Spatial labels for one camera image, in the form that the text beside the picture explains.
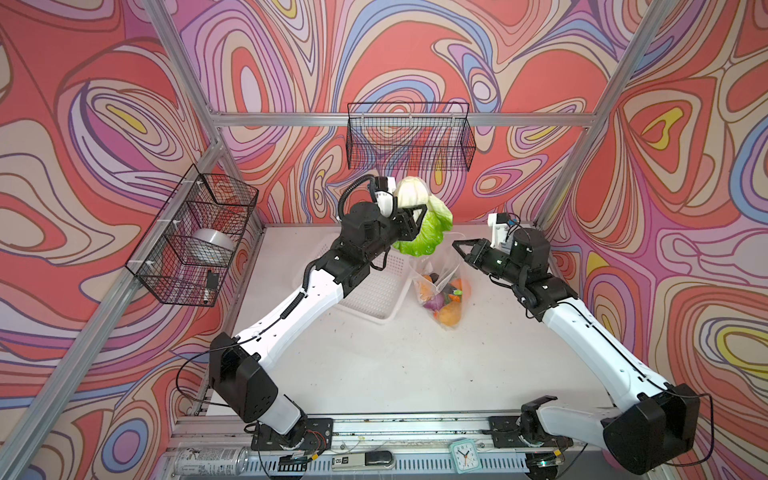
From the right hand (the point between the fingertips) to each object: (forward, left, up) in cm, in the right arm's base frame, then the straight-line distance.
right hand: (453, 250), depth 74 cm
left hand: (+3, +8, +12) cm, 14 cm away
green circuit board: (-40, +42, -31) cm, 66 cm away
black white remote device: (-41, +22, -24) cm, 53 cm away
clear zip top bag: (-8, +3, -4) cm, 9 cm away
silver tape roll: (+1, +58, +5) cm, 59 cm away
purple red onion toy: (-2, +2, -22) cm, 22 cm away
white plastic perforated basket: (+5, +21, -28) cm, 35 cm away
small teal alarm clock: (-41, 0, -27) cm, 49 cm away
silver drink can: (-40, +58, -23) cm, 74 cm away
